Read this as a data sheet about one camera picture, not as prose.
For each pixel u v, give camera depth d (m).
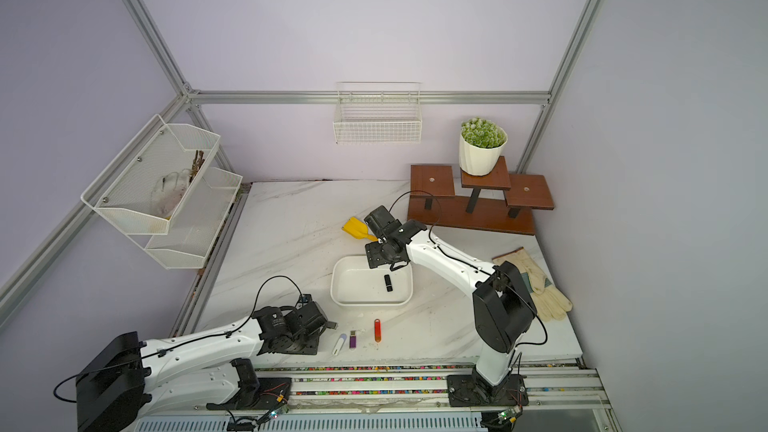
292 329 0.62
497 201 1.15
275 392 0.73
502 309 0.45
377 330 0.84
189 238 0.90
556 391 0.75
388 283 0.93
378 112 0.97
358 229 1.06
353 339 0.82
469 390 0.73
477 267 0.49
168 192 0.77
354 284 0.93
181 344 0.47
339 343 0.82
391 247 0.60
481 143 0.82
